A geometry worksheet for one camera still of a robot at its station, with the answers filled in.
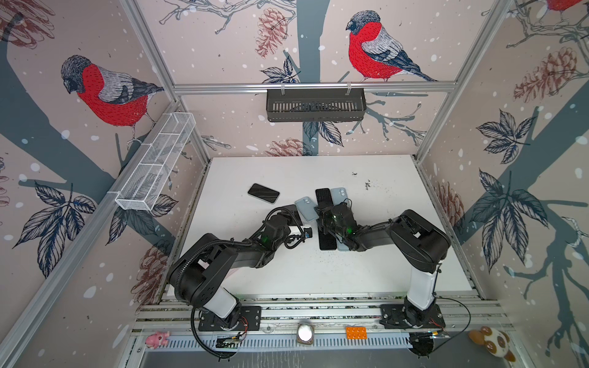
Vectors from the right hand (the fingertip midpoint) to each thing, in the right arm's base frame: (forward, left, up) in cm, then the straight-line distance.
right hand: (312, 207), depth 94 cm
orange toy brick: (-43, -14, -6) cm, 45 cm away
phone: (-13, -6, -4) cm, 15 cm away
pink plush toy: (-47, +47, -4) cm, 67 cm away
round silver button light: (-44, +2, +4) cm, 44 cm away
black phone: (+10, -5, -7) cm, 13 cm away
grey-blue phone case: (+12, -13, -7) cm, 19 cm away
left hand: (-3, +8, +1) cm, 9 cm away
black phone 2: (+13, +24, -8) cm, 28 cm away
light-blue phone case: (+4, +3, -5) cm, 7 cm away
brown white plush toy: (-43, -56, -5) cm, 70 cm away
